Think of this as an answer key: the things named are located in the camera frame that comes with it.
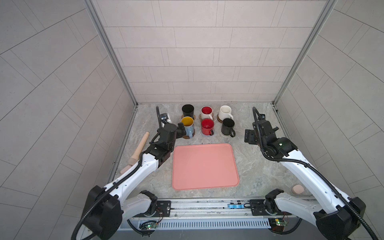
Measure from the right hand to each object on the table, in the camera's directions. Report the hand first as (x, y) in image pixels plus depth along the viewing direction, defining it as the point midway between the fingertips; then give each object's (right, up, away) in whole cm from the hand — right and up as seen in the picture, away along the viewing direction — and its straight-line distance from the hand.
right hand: (251, 133), depth 78 cm
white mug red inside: (-23, +12, +27) cm, 37 cm away
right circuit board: (+8, -40, -10) cm, 42 cm away
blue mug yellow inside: (-35, +5, +19) cm, 40 cm away
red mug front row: (-23, +2, +21) cm, 31 cm away
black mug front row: (-10, +1, +18) cm, 20 cm away
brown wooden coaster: (-35, -5, +16) cm, 39 cm away
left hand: (-39, +6, +2) cm, 40 cm away
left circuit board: (-50, -39, -14) cm, 65 cm away
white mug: (-10, +11, +24) cm, 28 cm away
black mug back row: (-36, +13, +24) cm, 45 cm away
